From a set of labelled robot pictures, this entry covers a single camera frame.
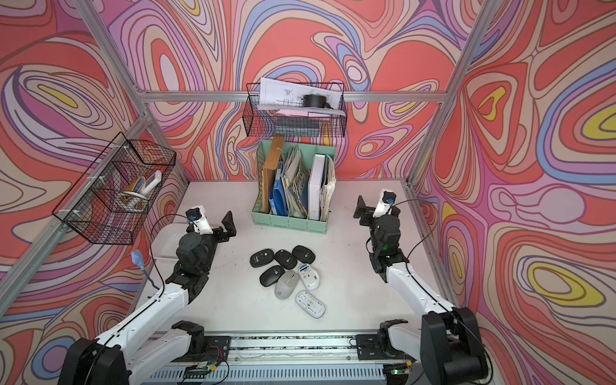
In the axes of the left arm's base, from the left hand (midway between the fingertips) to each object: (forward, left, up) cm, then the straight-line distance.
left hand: (221, 214), depth 79 cm
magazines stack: (+21, -25, 0) cm, 32 cm away
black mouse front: (-12, -16, -21) cm, 29 cm away
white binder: (+10, -32, +4) cm, 34 cm away
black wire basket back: (+44, -11, +8) cm, 46 cm away
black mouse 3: (-4, -28, -20) cm, 34 cm away
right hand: (+5, -52, 0) cm, 52 cm away
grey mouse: (-16, -22, -20) cm, 33 cm away
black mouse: (-5, -11, -20) cm, 24 cm away
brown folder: (+14, -17, +10) cm, 25 cm away
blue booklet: (+13, -18, -5) cm, 23 cm away
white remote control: (+5, +20, +10) cm, 23 cm away
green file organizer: (+10, -18, -17) cm, 27 cm away
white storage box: (+2, +33, -26) cm, 42 cm away
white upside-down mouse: (-23, -30, -21) cm, 43 cm away
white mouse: (-13, -30, -20) cm, 38 cm away
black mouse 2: (-6, -21, -20) cm, 30 cm away
